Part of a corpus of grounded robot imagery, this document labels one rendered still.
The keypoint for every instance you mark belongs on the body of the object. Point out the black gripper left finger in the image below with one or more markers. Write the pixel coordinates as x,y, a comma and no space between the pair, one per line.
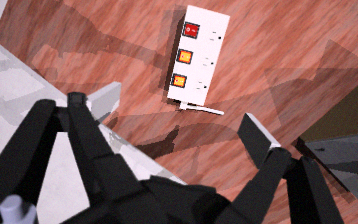
24,161

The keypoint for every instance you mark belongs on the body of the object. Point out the white power strip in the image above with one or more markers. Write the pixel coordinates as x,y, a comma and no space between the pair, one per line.
199,47

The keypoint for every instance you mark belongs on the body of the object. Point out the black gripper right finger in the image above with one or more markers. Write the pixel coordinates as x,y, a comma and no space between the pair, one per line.
310,200

